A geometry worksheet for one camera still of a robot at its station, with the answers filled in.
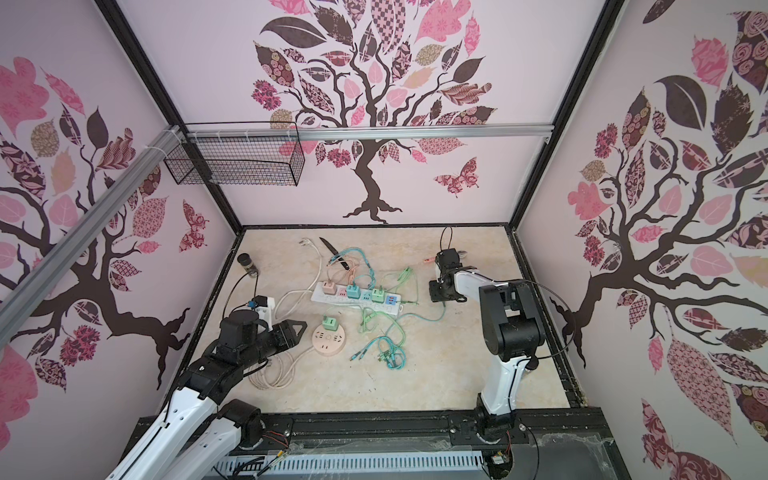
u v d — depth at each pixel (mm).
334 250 1136
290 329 695
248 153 947
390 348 876
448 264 800
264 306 699
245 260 988
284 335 668
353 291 931
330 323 855
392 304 948
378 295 921
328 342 869
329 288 947
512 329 508
